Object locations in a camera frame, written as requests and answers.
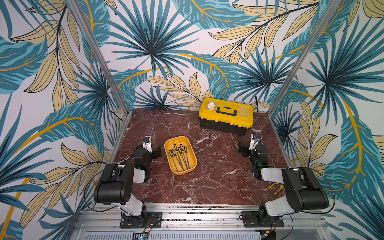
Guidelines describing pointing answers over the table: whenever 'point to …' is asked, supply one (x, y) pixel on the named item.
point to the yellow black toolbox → (233, 118)
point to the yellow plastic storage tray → (185, 141)
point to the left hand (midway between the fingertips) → (152, 144)
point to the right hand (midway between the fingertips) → (248, 142)
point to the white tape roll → (211, 106)
